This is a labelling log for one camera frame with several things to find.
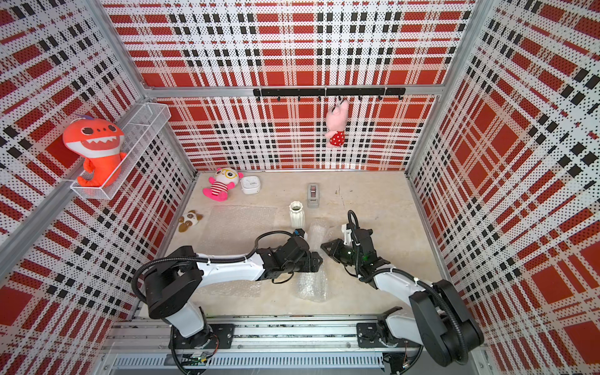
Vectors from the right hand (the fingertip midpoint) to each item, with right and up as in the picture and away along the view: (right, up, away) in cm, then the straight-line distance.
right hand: (323, 246), depth 85 cm
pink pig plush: (+5, +49, +8) cm, 50 cm away
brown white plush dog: (-58, +8, +15) cm, 61 cm away
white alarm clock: (-34, +24, +26) cm, 50 cm away
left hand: (-3, -5, +1) cm, 6 cm away
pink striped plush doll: (-47, +26, +26) cm, 60 cm away
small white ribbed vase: (-10, +11, +1) cm, 15 cm away
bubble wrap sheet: (-3, -12, -7) cm, 14 cm away
